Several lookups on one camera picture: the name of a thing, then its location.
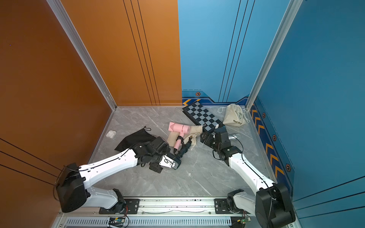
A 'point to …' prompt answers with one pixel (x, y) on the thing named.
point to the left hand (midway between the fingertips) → (166, 154)
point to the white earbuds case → (111, 134)
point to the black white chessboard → (199, 113)
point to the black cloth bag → (139, 137)
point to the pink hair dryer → (181, 129)
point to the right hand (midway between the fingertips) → (205, 137)
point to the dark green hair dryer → (177, 158)
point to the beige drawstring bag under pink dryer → (172, 137)
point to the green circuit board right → (244, 220)
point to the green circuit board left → (118, 221)
